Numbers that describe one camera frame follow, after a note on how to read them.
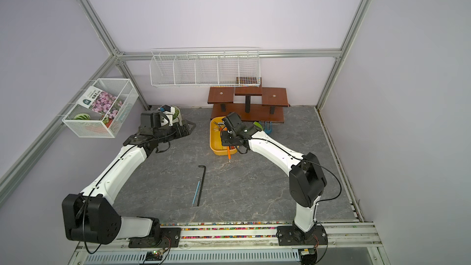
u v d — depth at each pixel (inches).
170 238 28.6
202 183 35.0
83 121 27.9
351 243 28.6
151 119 24.4
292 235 25.9
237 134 25.2
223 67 39.3
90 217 15.7
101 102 29.5
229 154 38.7
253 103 46.5
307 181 18.2
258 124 42.9
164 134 26.8
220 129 42.9
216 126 43.0
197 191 34.0
